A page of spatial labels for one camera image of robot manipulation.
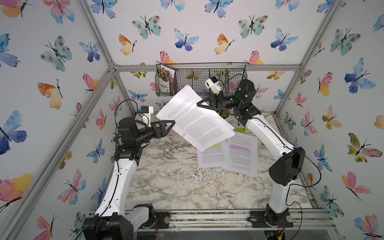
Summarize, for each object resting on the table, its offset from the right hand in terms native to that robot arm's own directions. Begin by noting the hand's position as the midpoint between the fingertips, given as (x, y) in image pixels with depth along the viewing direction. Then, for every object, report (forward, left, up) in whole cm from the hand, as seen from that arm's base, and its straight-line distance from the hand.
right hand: (200, 106), depth 59 cm
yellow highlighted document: (+3, -11, -46) cm, 48 cm away
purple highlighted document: (+6, -27, -47) cm, 55 cm away
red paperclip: (-2, +10, -16) cm, 19 cm away
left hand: (+1, +13, -12) cm, 18 cm away
